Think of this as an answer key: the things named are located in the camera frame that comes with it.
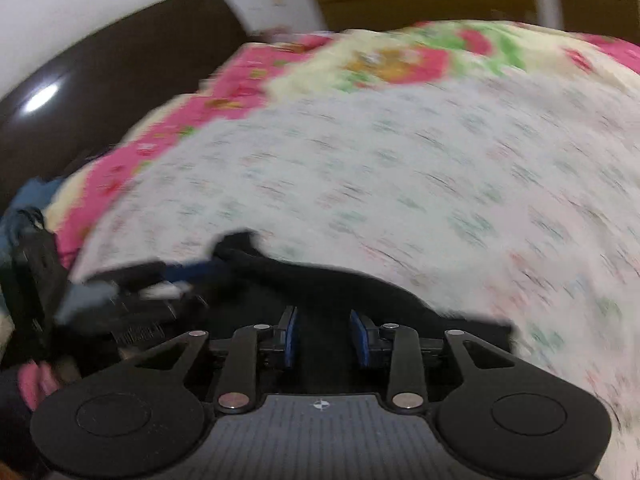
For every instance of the dark brown wooden headboard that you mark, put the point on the dark brown wooden headboard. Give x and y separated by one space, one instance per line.
125 70

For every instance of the person's left hand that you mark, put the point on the person's left hand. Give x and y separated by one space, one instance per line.
35 382

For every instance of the blue cloth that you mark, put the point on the blue cloth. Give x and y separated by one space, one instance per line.
32 195

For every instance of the white floral bed sheet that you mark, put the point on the white floral bed sheet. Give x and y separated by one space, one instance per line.
400 170

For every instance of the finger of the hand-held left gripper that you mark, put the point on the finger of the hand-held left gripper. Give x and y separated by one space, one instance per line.
195 271

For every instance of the pink strawberry print quilt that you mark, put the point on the pink strawberry print quilt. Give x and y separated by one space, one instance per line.
240 85

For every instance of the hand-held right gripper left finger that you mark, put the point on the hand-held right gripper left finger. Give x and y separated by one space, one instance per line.
290 340

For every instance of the black pants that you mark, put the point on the black pants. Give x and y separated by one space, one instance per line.
320 285

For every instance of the person's left forearm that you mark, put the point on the person's left forearm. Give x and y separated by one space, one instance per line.
12 420

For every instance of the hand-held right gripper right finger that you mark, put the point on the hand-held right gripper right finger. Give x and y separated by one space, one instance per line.
357 340

